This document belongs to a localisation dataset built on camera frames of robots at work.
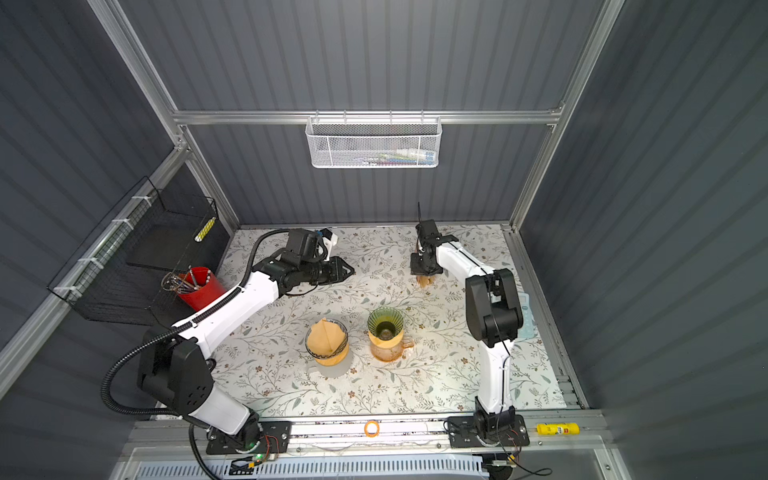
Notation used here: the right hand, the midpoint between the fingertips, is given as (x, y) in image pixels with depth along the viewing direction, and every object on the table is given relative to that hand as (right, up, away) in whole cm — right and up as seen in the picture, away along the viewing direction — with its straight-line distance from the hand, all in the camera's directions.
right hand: (422, 270), depth 100 cm
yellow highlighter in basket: (-63, +11, -20) cm, 67 cm away
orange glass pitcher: (-11, -24, -13) cm, 30 cm away
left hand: (-22, +1, -17) cm, 28 cm away
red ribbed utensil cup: (-65, -5, -12) cm, 66 cm away
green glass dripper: (-12, -14, -18) cm, 26 cm away
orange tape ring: (-17, -40, -26) cm, 51 cm away
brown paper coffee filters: (+1, -4, 0) cm, 4 cm away
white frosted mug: (-26, -27, -18) cm, 42 cm away
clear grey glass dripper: (-24, -18, -28) cm, 41 cm away
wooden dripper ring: (-26, -23, -24) cm, 41 cm away
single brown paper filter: (-28, -16, -23) cm, 40 cm away
